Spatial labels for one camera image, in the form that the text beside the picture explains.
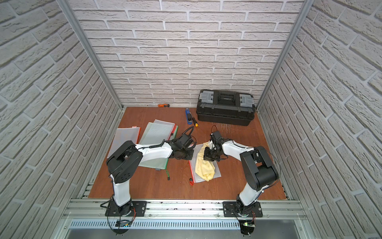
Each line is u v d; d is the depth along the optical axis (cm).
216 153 72
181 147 74
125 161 52
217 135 77
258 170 47
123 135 104
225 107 98
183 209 76
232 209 74
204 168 86
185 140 74
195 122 109
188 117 111
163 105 122
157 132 104
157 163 87
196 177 84
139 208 74
